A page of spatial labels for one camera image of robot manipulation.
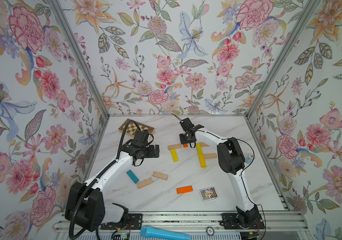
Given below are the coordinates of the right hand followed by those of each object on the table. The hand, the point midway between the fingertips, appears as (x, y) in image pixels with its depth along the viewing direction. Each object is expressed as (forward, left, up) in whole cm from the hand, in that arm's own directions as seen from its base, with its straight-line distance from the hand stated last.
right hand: (183, 137), depth 106 cm
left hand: (-18, +17, +13) cm, 28 cm away
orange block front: (-35, 0, -2) cm, 35 cm away
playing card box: (-37, -13, 0) cm, 39 cm away
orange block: (-7, -1, +1) cm, 8 cm away
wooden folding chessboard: (+8, +37, +1) cm, 38 cm away
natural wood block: (-6, +6, -2) cm, 9 cm away
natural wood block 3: (-32, +23, 0) cm, 40 cm away
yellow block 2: (-8, -11, -1) cm, 13 cm away
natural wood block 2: (-27, +14, -1) cm, 31 cm away
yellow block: (-13, +6, -2) cm, 14 cm away
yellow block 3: (-17, -12, -1) cm, 21 cm away
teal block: (-29, +31, 0) cm, 42 cm away
